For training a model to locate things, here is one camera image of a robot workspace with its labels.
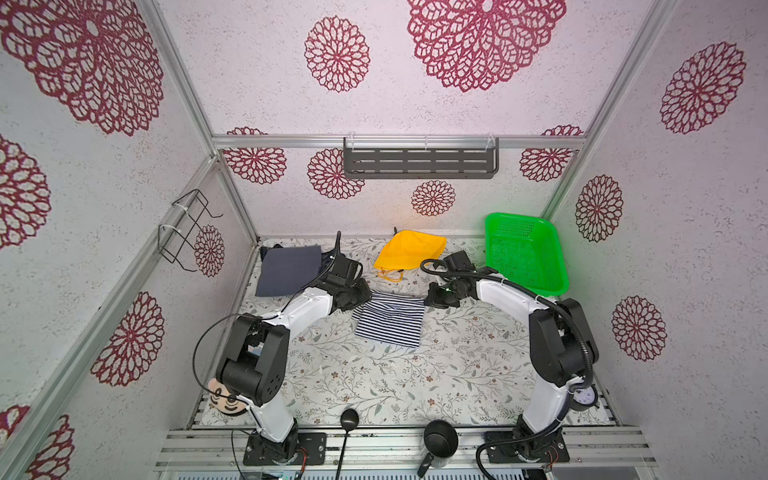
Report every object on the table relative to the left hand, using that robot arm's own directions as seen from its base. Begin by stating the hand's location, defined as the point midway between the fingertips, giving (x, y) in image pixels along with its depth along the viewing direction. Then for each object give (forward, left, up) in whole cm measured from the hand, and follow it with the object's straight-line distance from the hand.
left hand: (369, 294), depth 93 cm
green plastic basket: (+27, -61, -11) cm, 68 cm away
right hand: (-1, -17, -1) cm, 17 cm away
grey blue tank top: (+15, +32, -7) cm, 36 cm away
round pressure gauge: (-29, -59, -6) cm, 66 cm away
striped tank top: (-6, -7, -4) cm, 10 cm away
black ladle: (-34, +4, -7) cm, 35 cm away
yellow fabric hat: (+26, -14, -8) cm, 30 cm away
